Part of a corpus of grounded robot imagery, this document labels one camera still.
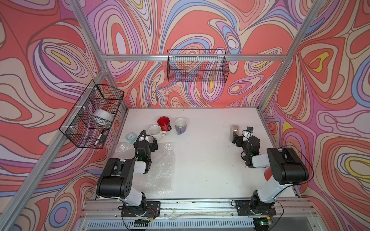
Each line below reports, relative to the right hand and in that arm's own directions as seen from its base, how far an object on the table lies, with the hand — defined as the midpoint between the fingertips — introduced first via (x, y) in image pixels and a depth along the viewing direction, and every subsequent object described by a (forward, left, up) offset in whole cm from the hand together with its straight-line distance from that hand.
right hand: (241, 136), depth 96 cm
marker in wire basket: (-12, +82, +22) cm, 85 cm away
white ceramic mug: (+6, +59, +1) cm, 59 cm away
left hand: (-1, +63, +2) cm, 63 cm away
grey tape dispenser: (+7, +3, -1) cm, 8 cm away
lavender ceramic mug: (+14, +41, -2) cm, 44 cm away
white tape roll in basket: (-2, +80, +28) cm, 85 cm away
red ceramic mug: (+13, +53, +3) cm, 55 cm away
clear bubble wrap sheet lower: (-25, +53, -4) cm, 59 cm away
